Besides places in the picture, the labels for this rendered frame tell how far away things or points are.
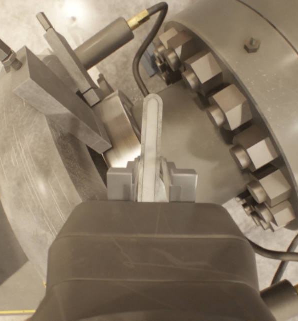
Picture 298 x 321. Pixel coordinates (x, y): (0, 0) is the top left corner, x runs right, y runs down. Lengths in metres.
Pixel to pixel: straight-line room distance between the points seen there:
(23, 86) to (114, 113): 0.20
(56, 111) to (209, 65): 0.24
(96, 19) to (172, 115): 0.92
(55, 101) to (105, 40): 0.48
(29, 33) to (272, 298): 1.45
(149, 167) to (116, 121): 0.28
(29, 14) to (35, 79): 1.15
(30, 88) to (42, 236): 0.17
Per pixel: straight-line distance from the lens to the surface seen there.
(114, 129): 0.43
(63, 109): 0.32
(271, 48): 0.37
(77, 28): 1.32
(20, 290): 1.40
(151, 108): 0.15
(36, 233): 0.29
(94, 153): 0.62
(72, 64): 0.57
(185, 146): 0.44
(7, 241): 1.26
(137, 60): 0.83
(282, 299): 0.65
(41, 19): 0.64
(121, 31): 0.77
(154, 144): 0.16
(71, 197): 0.27
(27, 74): 0.30
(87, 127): 0.36
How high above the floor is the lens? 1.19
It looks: 77 degrees down
